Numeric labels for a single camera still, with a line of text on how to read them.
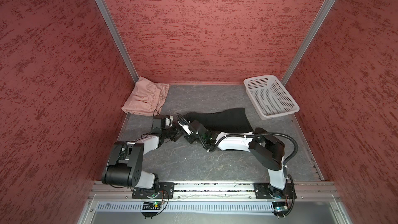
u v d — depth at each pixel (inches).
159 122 28.5
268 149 20.0
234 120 39.3
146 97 41.9
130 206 27.9
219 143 24.2
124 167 17.3
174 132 31.8
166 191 29.1
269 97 44.6
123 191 29.7
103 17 32.3
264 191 29.1
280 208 27.8
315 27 34.5
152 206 27.9
